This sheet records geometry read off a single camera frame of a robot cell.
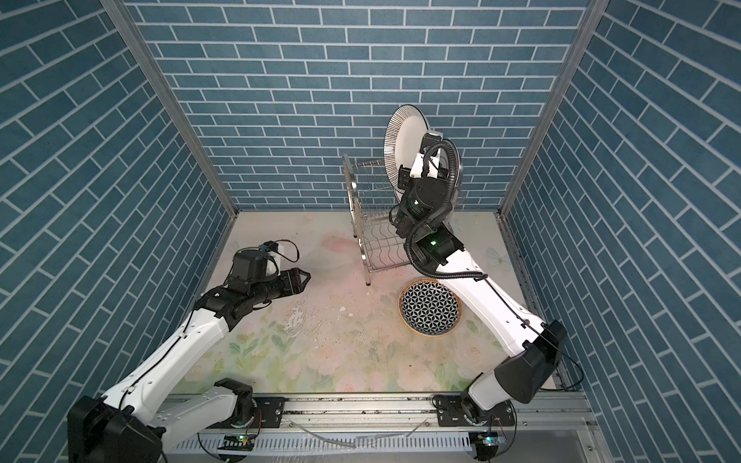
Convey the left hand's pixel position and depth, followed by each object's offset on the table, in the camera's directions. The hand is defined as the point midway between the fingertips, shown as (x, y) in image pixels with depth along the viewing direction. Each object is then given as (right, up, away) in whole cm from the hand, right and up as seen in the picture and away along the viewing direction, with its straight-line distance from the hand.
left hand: (309, 278), depth 80 cm
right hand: (+33, +30, -18) cm, 48 cm away
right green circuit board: (+46, -40, -9) cm, 62 cm away
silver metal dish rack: (+20, +11, +26) cm, 35 cm away
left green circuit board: (-16, -41, -7) cm, 44 cm away
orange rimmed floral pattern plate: (+36, -11, +12) cm, 39 cm away
